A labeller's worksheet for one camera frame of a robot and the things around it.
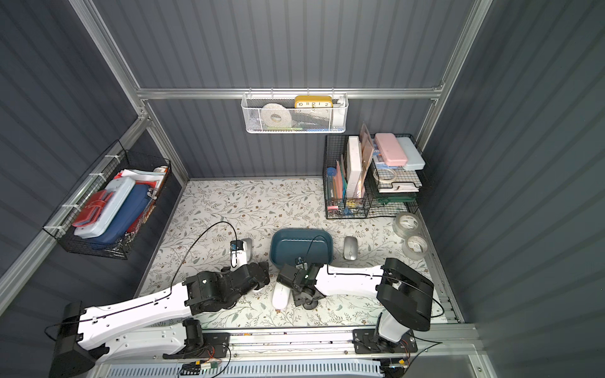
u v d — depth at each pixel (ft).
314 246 3.15
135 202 2.29
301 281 2.09
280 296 2.68
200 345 2.16
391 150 3.19
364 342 2.41
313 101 2.85
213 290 1.71
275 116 2.77
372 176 3.01
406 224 3.36
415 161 3.18
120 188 2.27
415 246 3.15
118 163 2.57
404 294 1.47
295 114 2.91
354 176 3.04
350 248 3.15
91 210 2.03
